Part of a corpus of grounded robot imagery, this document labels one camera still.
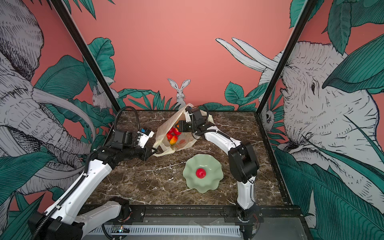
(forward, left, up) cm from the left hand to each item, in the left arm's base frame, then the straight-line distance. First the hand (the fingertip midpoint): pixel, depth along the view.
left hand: (157, 148), depth 75 cm
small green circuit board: (-31, +17, -20) cm, 41 cm away
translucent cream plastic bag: (+3, -2, -2) cm, 4 cm away
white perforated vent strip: (-33, -6, -21) cm, 40 cm away
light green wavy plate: (-7, -31, -19) cm, 37 cm away
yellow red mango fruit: (+17, -6, -18) cm, 26 cm away
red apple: (-8, -22, -16) cm, 29 cm away
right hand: (+18, -10, -2) cm, 21 cm away
